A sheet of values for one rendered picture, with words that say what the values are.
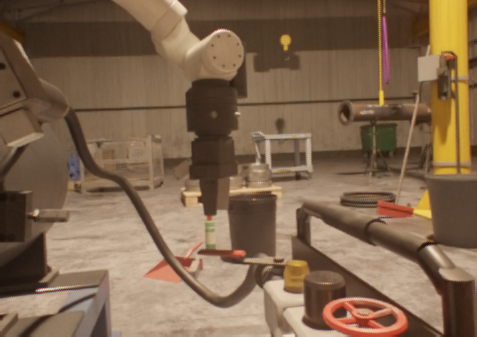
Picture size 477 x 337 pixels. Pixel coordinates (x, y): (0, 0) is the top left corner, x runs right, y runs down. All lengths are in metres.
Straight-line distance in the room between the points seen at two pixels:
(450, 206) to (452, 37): 1.58
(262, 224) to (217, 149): 1.57
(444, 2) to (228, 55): 3.24
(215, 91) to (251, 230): 1.59
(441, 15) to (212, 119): 3.25
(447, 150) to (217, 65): 3.12
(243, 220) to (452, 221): 1.27
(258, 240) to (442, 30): 2.41
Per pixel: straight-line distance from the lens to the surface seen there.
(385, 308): 0.41
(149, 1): 0.62
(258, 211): 2.12
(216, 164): 0.59
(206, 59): 0.60
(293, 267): 0.54
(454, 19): 3.72
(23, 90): 0.58
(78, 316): 1.09
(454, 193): 2.60
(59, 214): 0.66
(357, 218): 0.47
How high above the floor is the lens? 0.66
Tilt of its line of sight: 1 degrees down
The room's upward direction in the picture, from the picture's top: 3 degrees counter-clockwise
